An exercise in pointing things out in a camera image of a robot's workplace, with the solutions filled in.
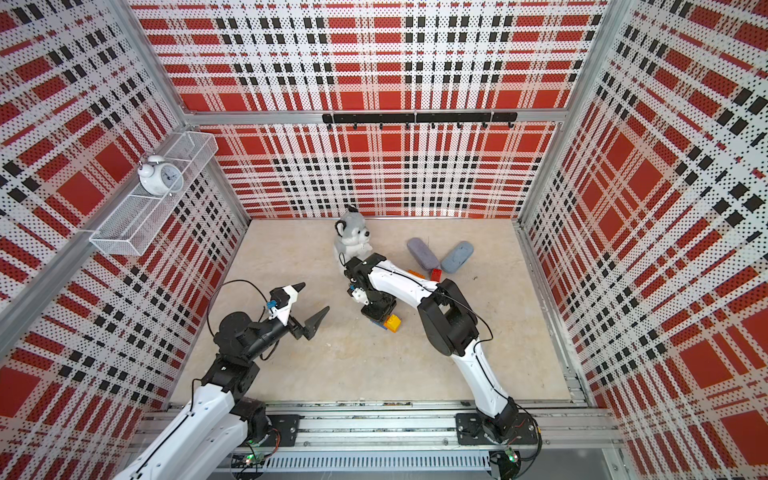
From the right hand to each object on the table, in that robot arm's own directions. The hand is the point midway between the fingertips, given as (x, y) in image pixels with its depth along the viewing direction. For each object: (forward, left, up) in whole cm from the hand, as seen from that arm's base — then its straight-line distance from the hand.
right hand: (391, 314), depth 91 cm
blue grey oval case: (+24, -24, -3) cm, 34 cm away
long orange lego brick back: (-6, -7, +31) cm, 33 cm away
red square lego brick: (+15, -15, -1) cm, 21 cm away
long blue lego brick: (-2, +4, -3) cm, 5 cm away
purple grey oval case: (+25, -11, -2) cm, 27 cm away
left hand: (-3, +18, +17) cm, 25 cm away
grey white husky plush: (+21, +12, +14) cm, 28 cm away
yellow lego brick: (-4, -1, +2) cm, 5 cm away
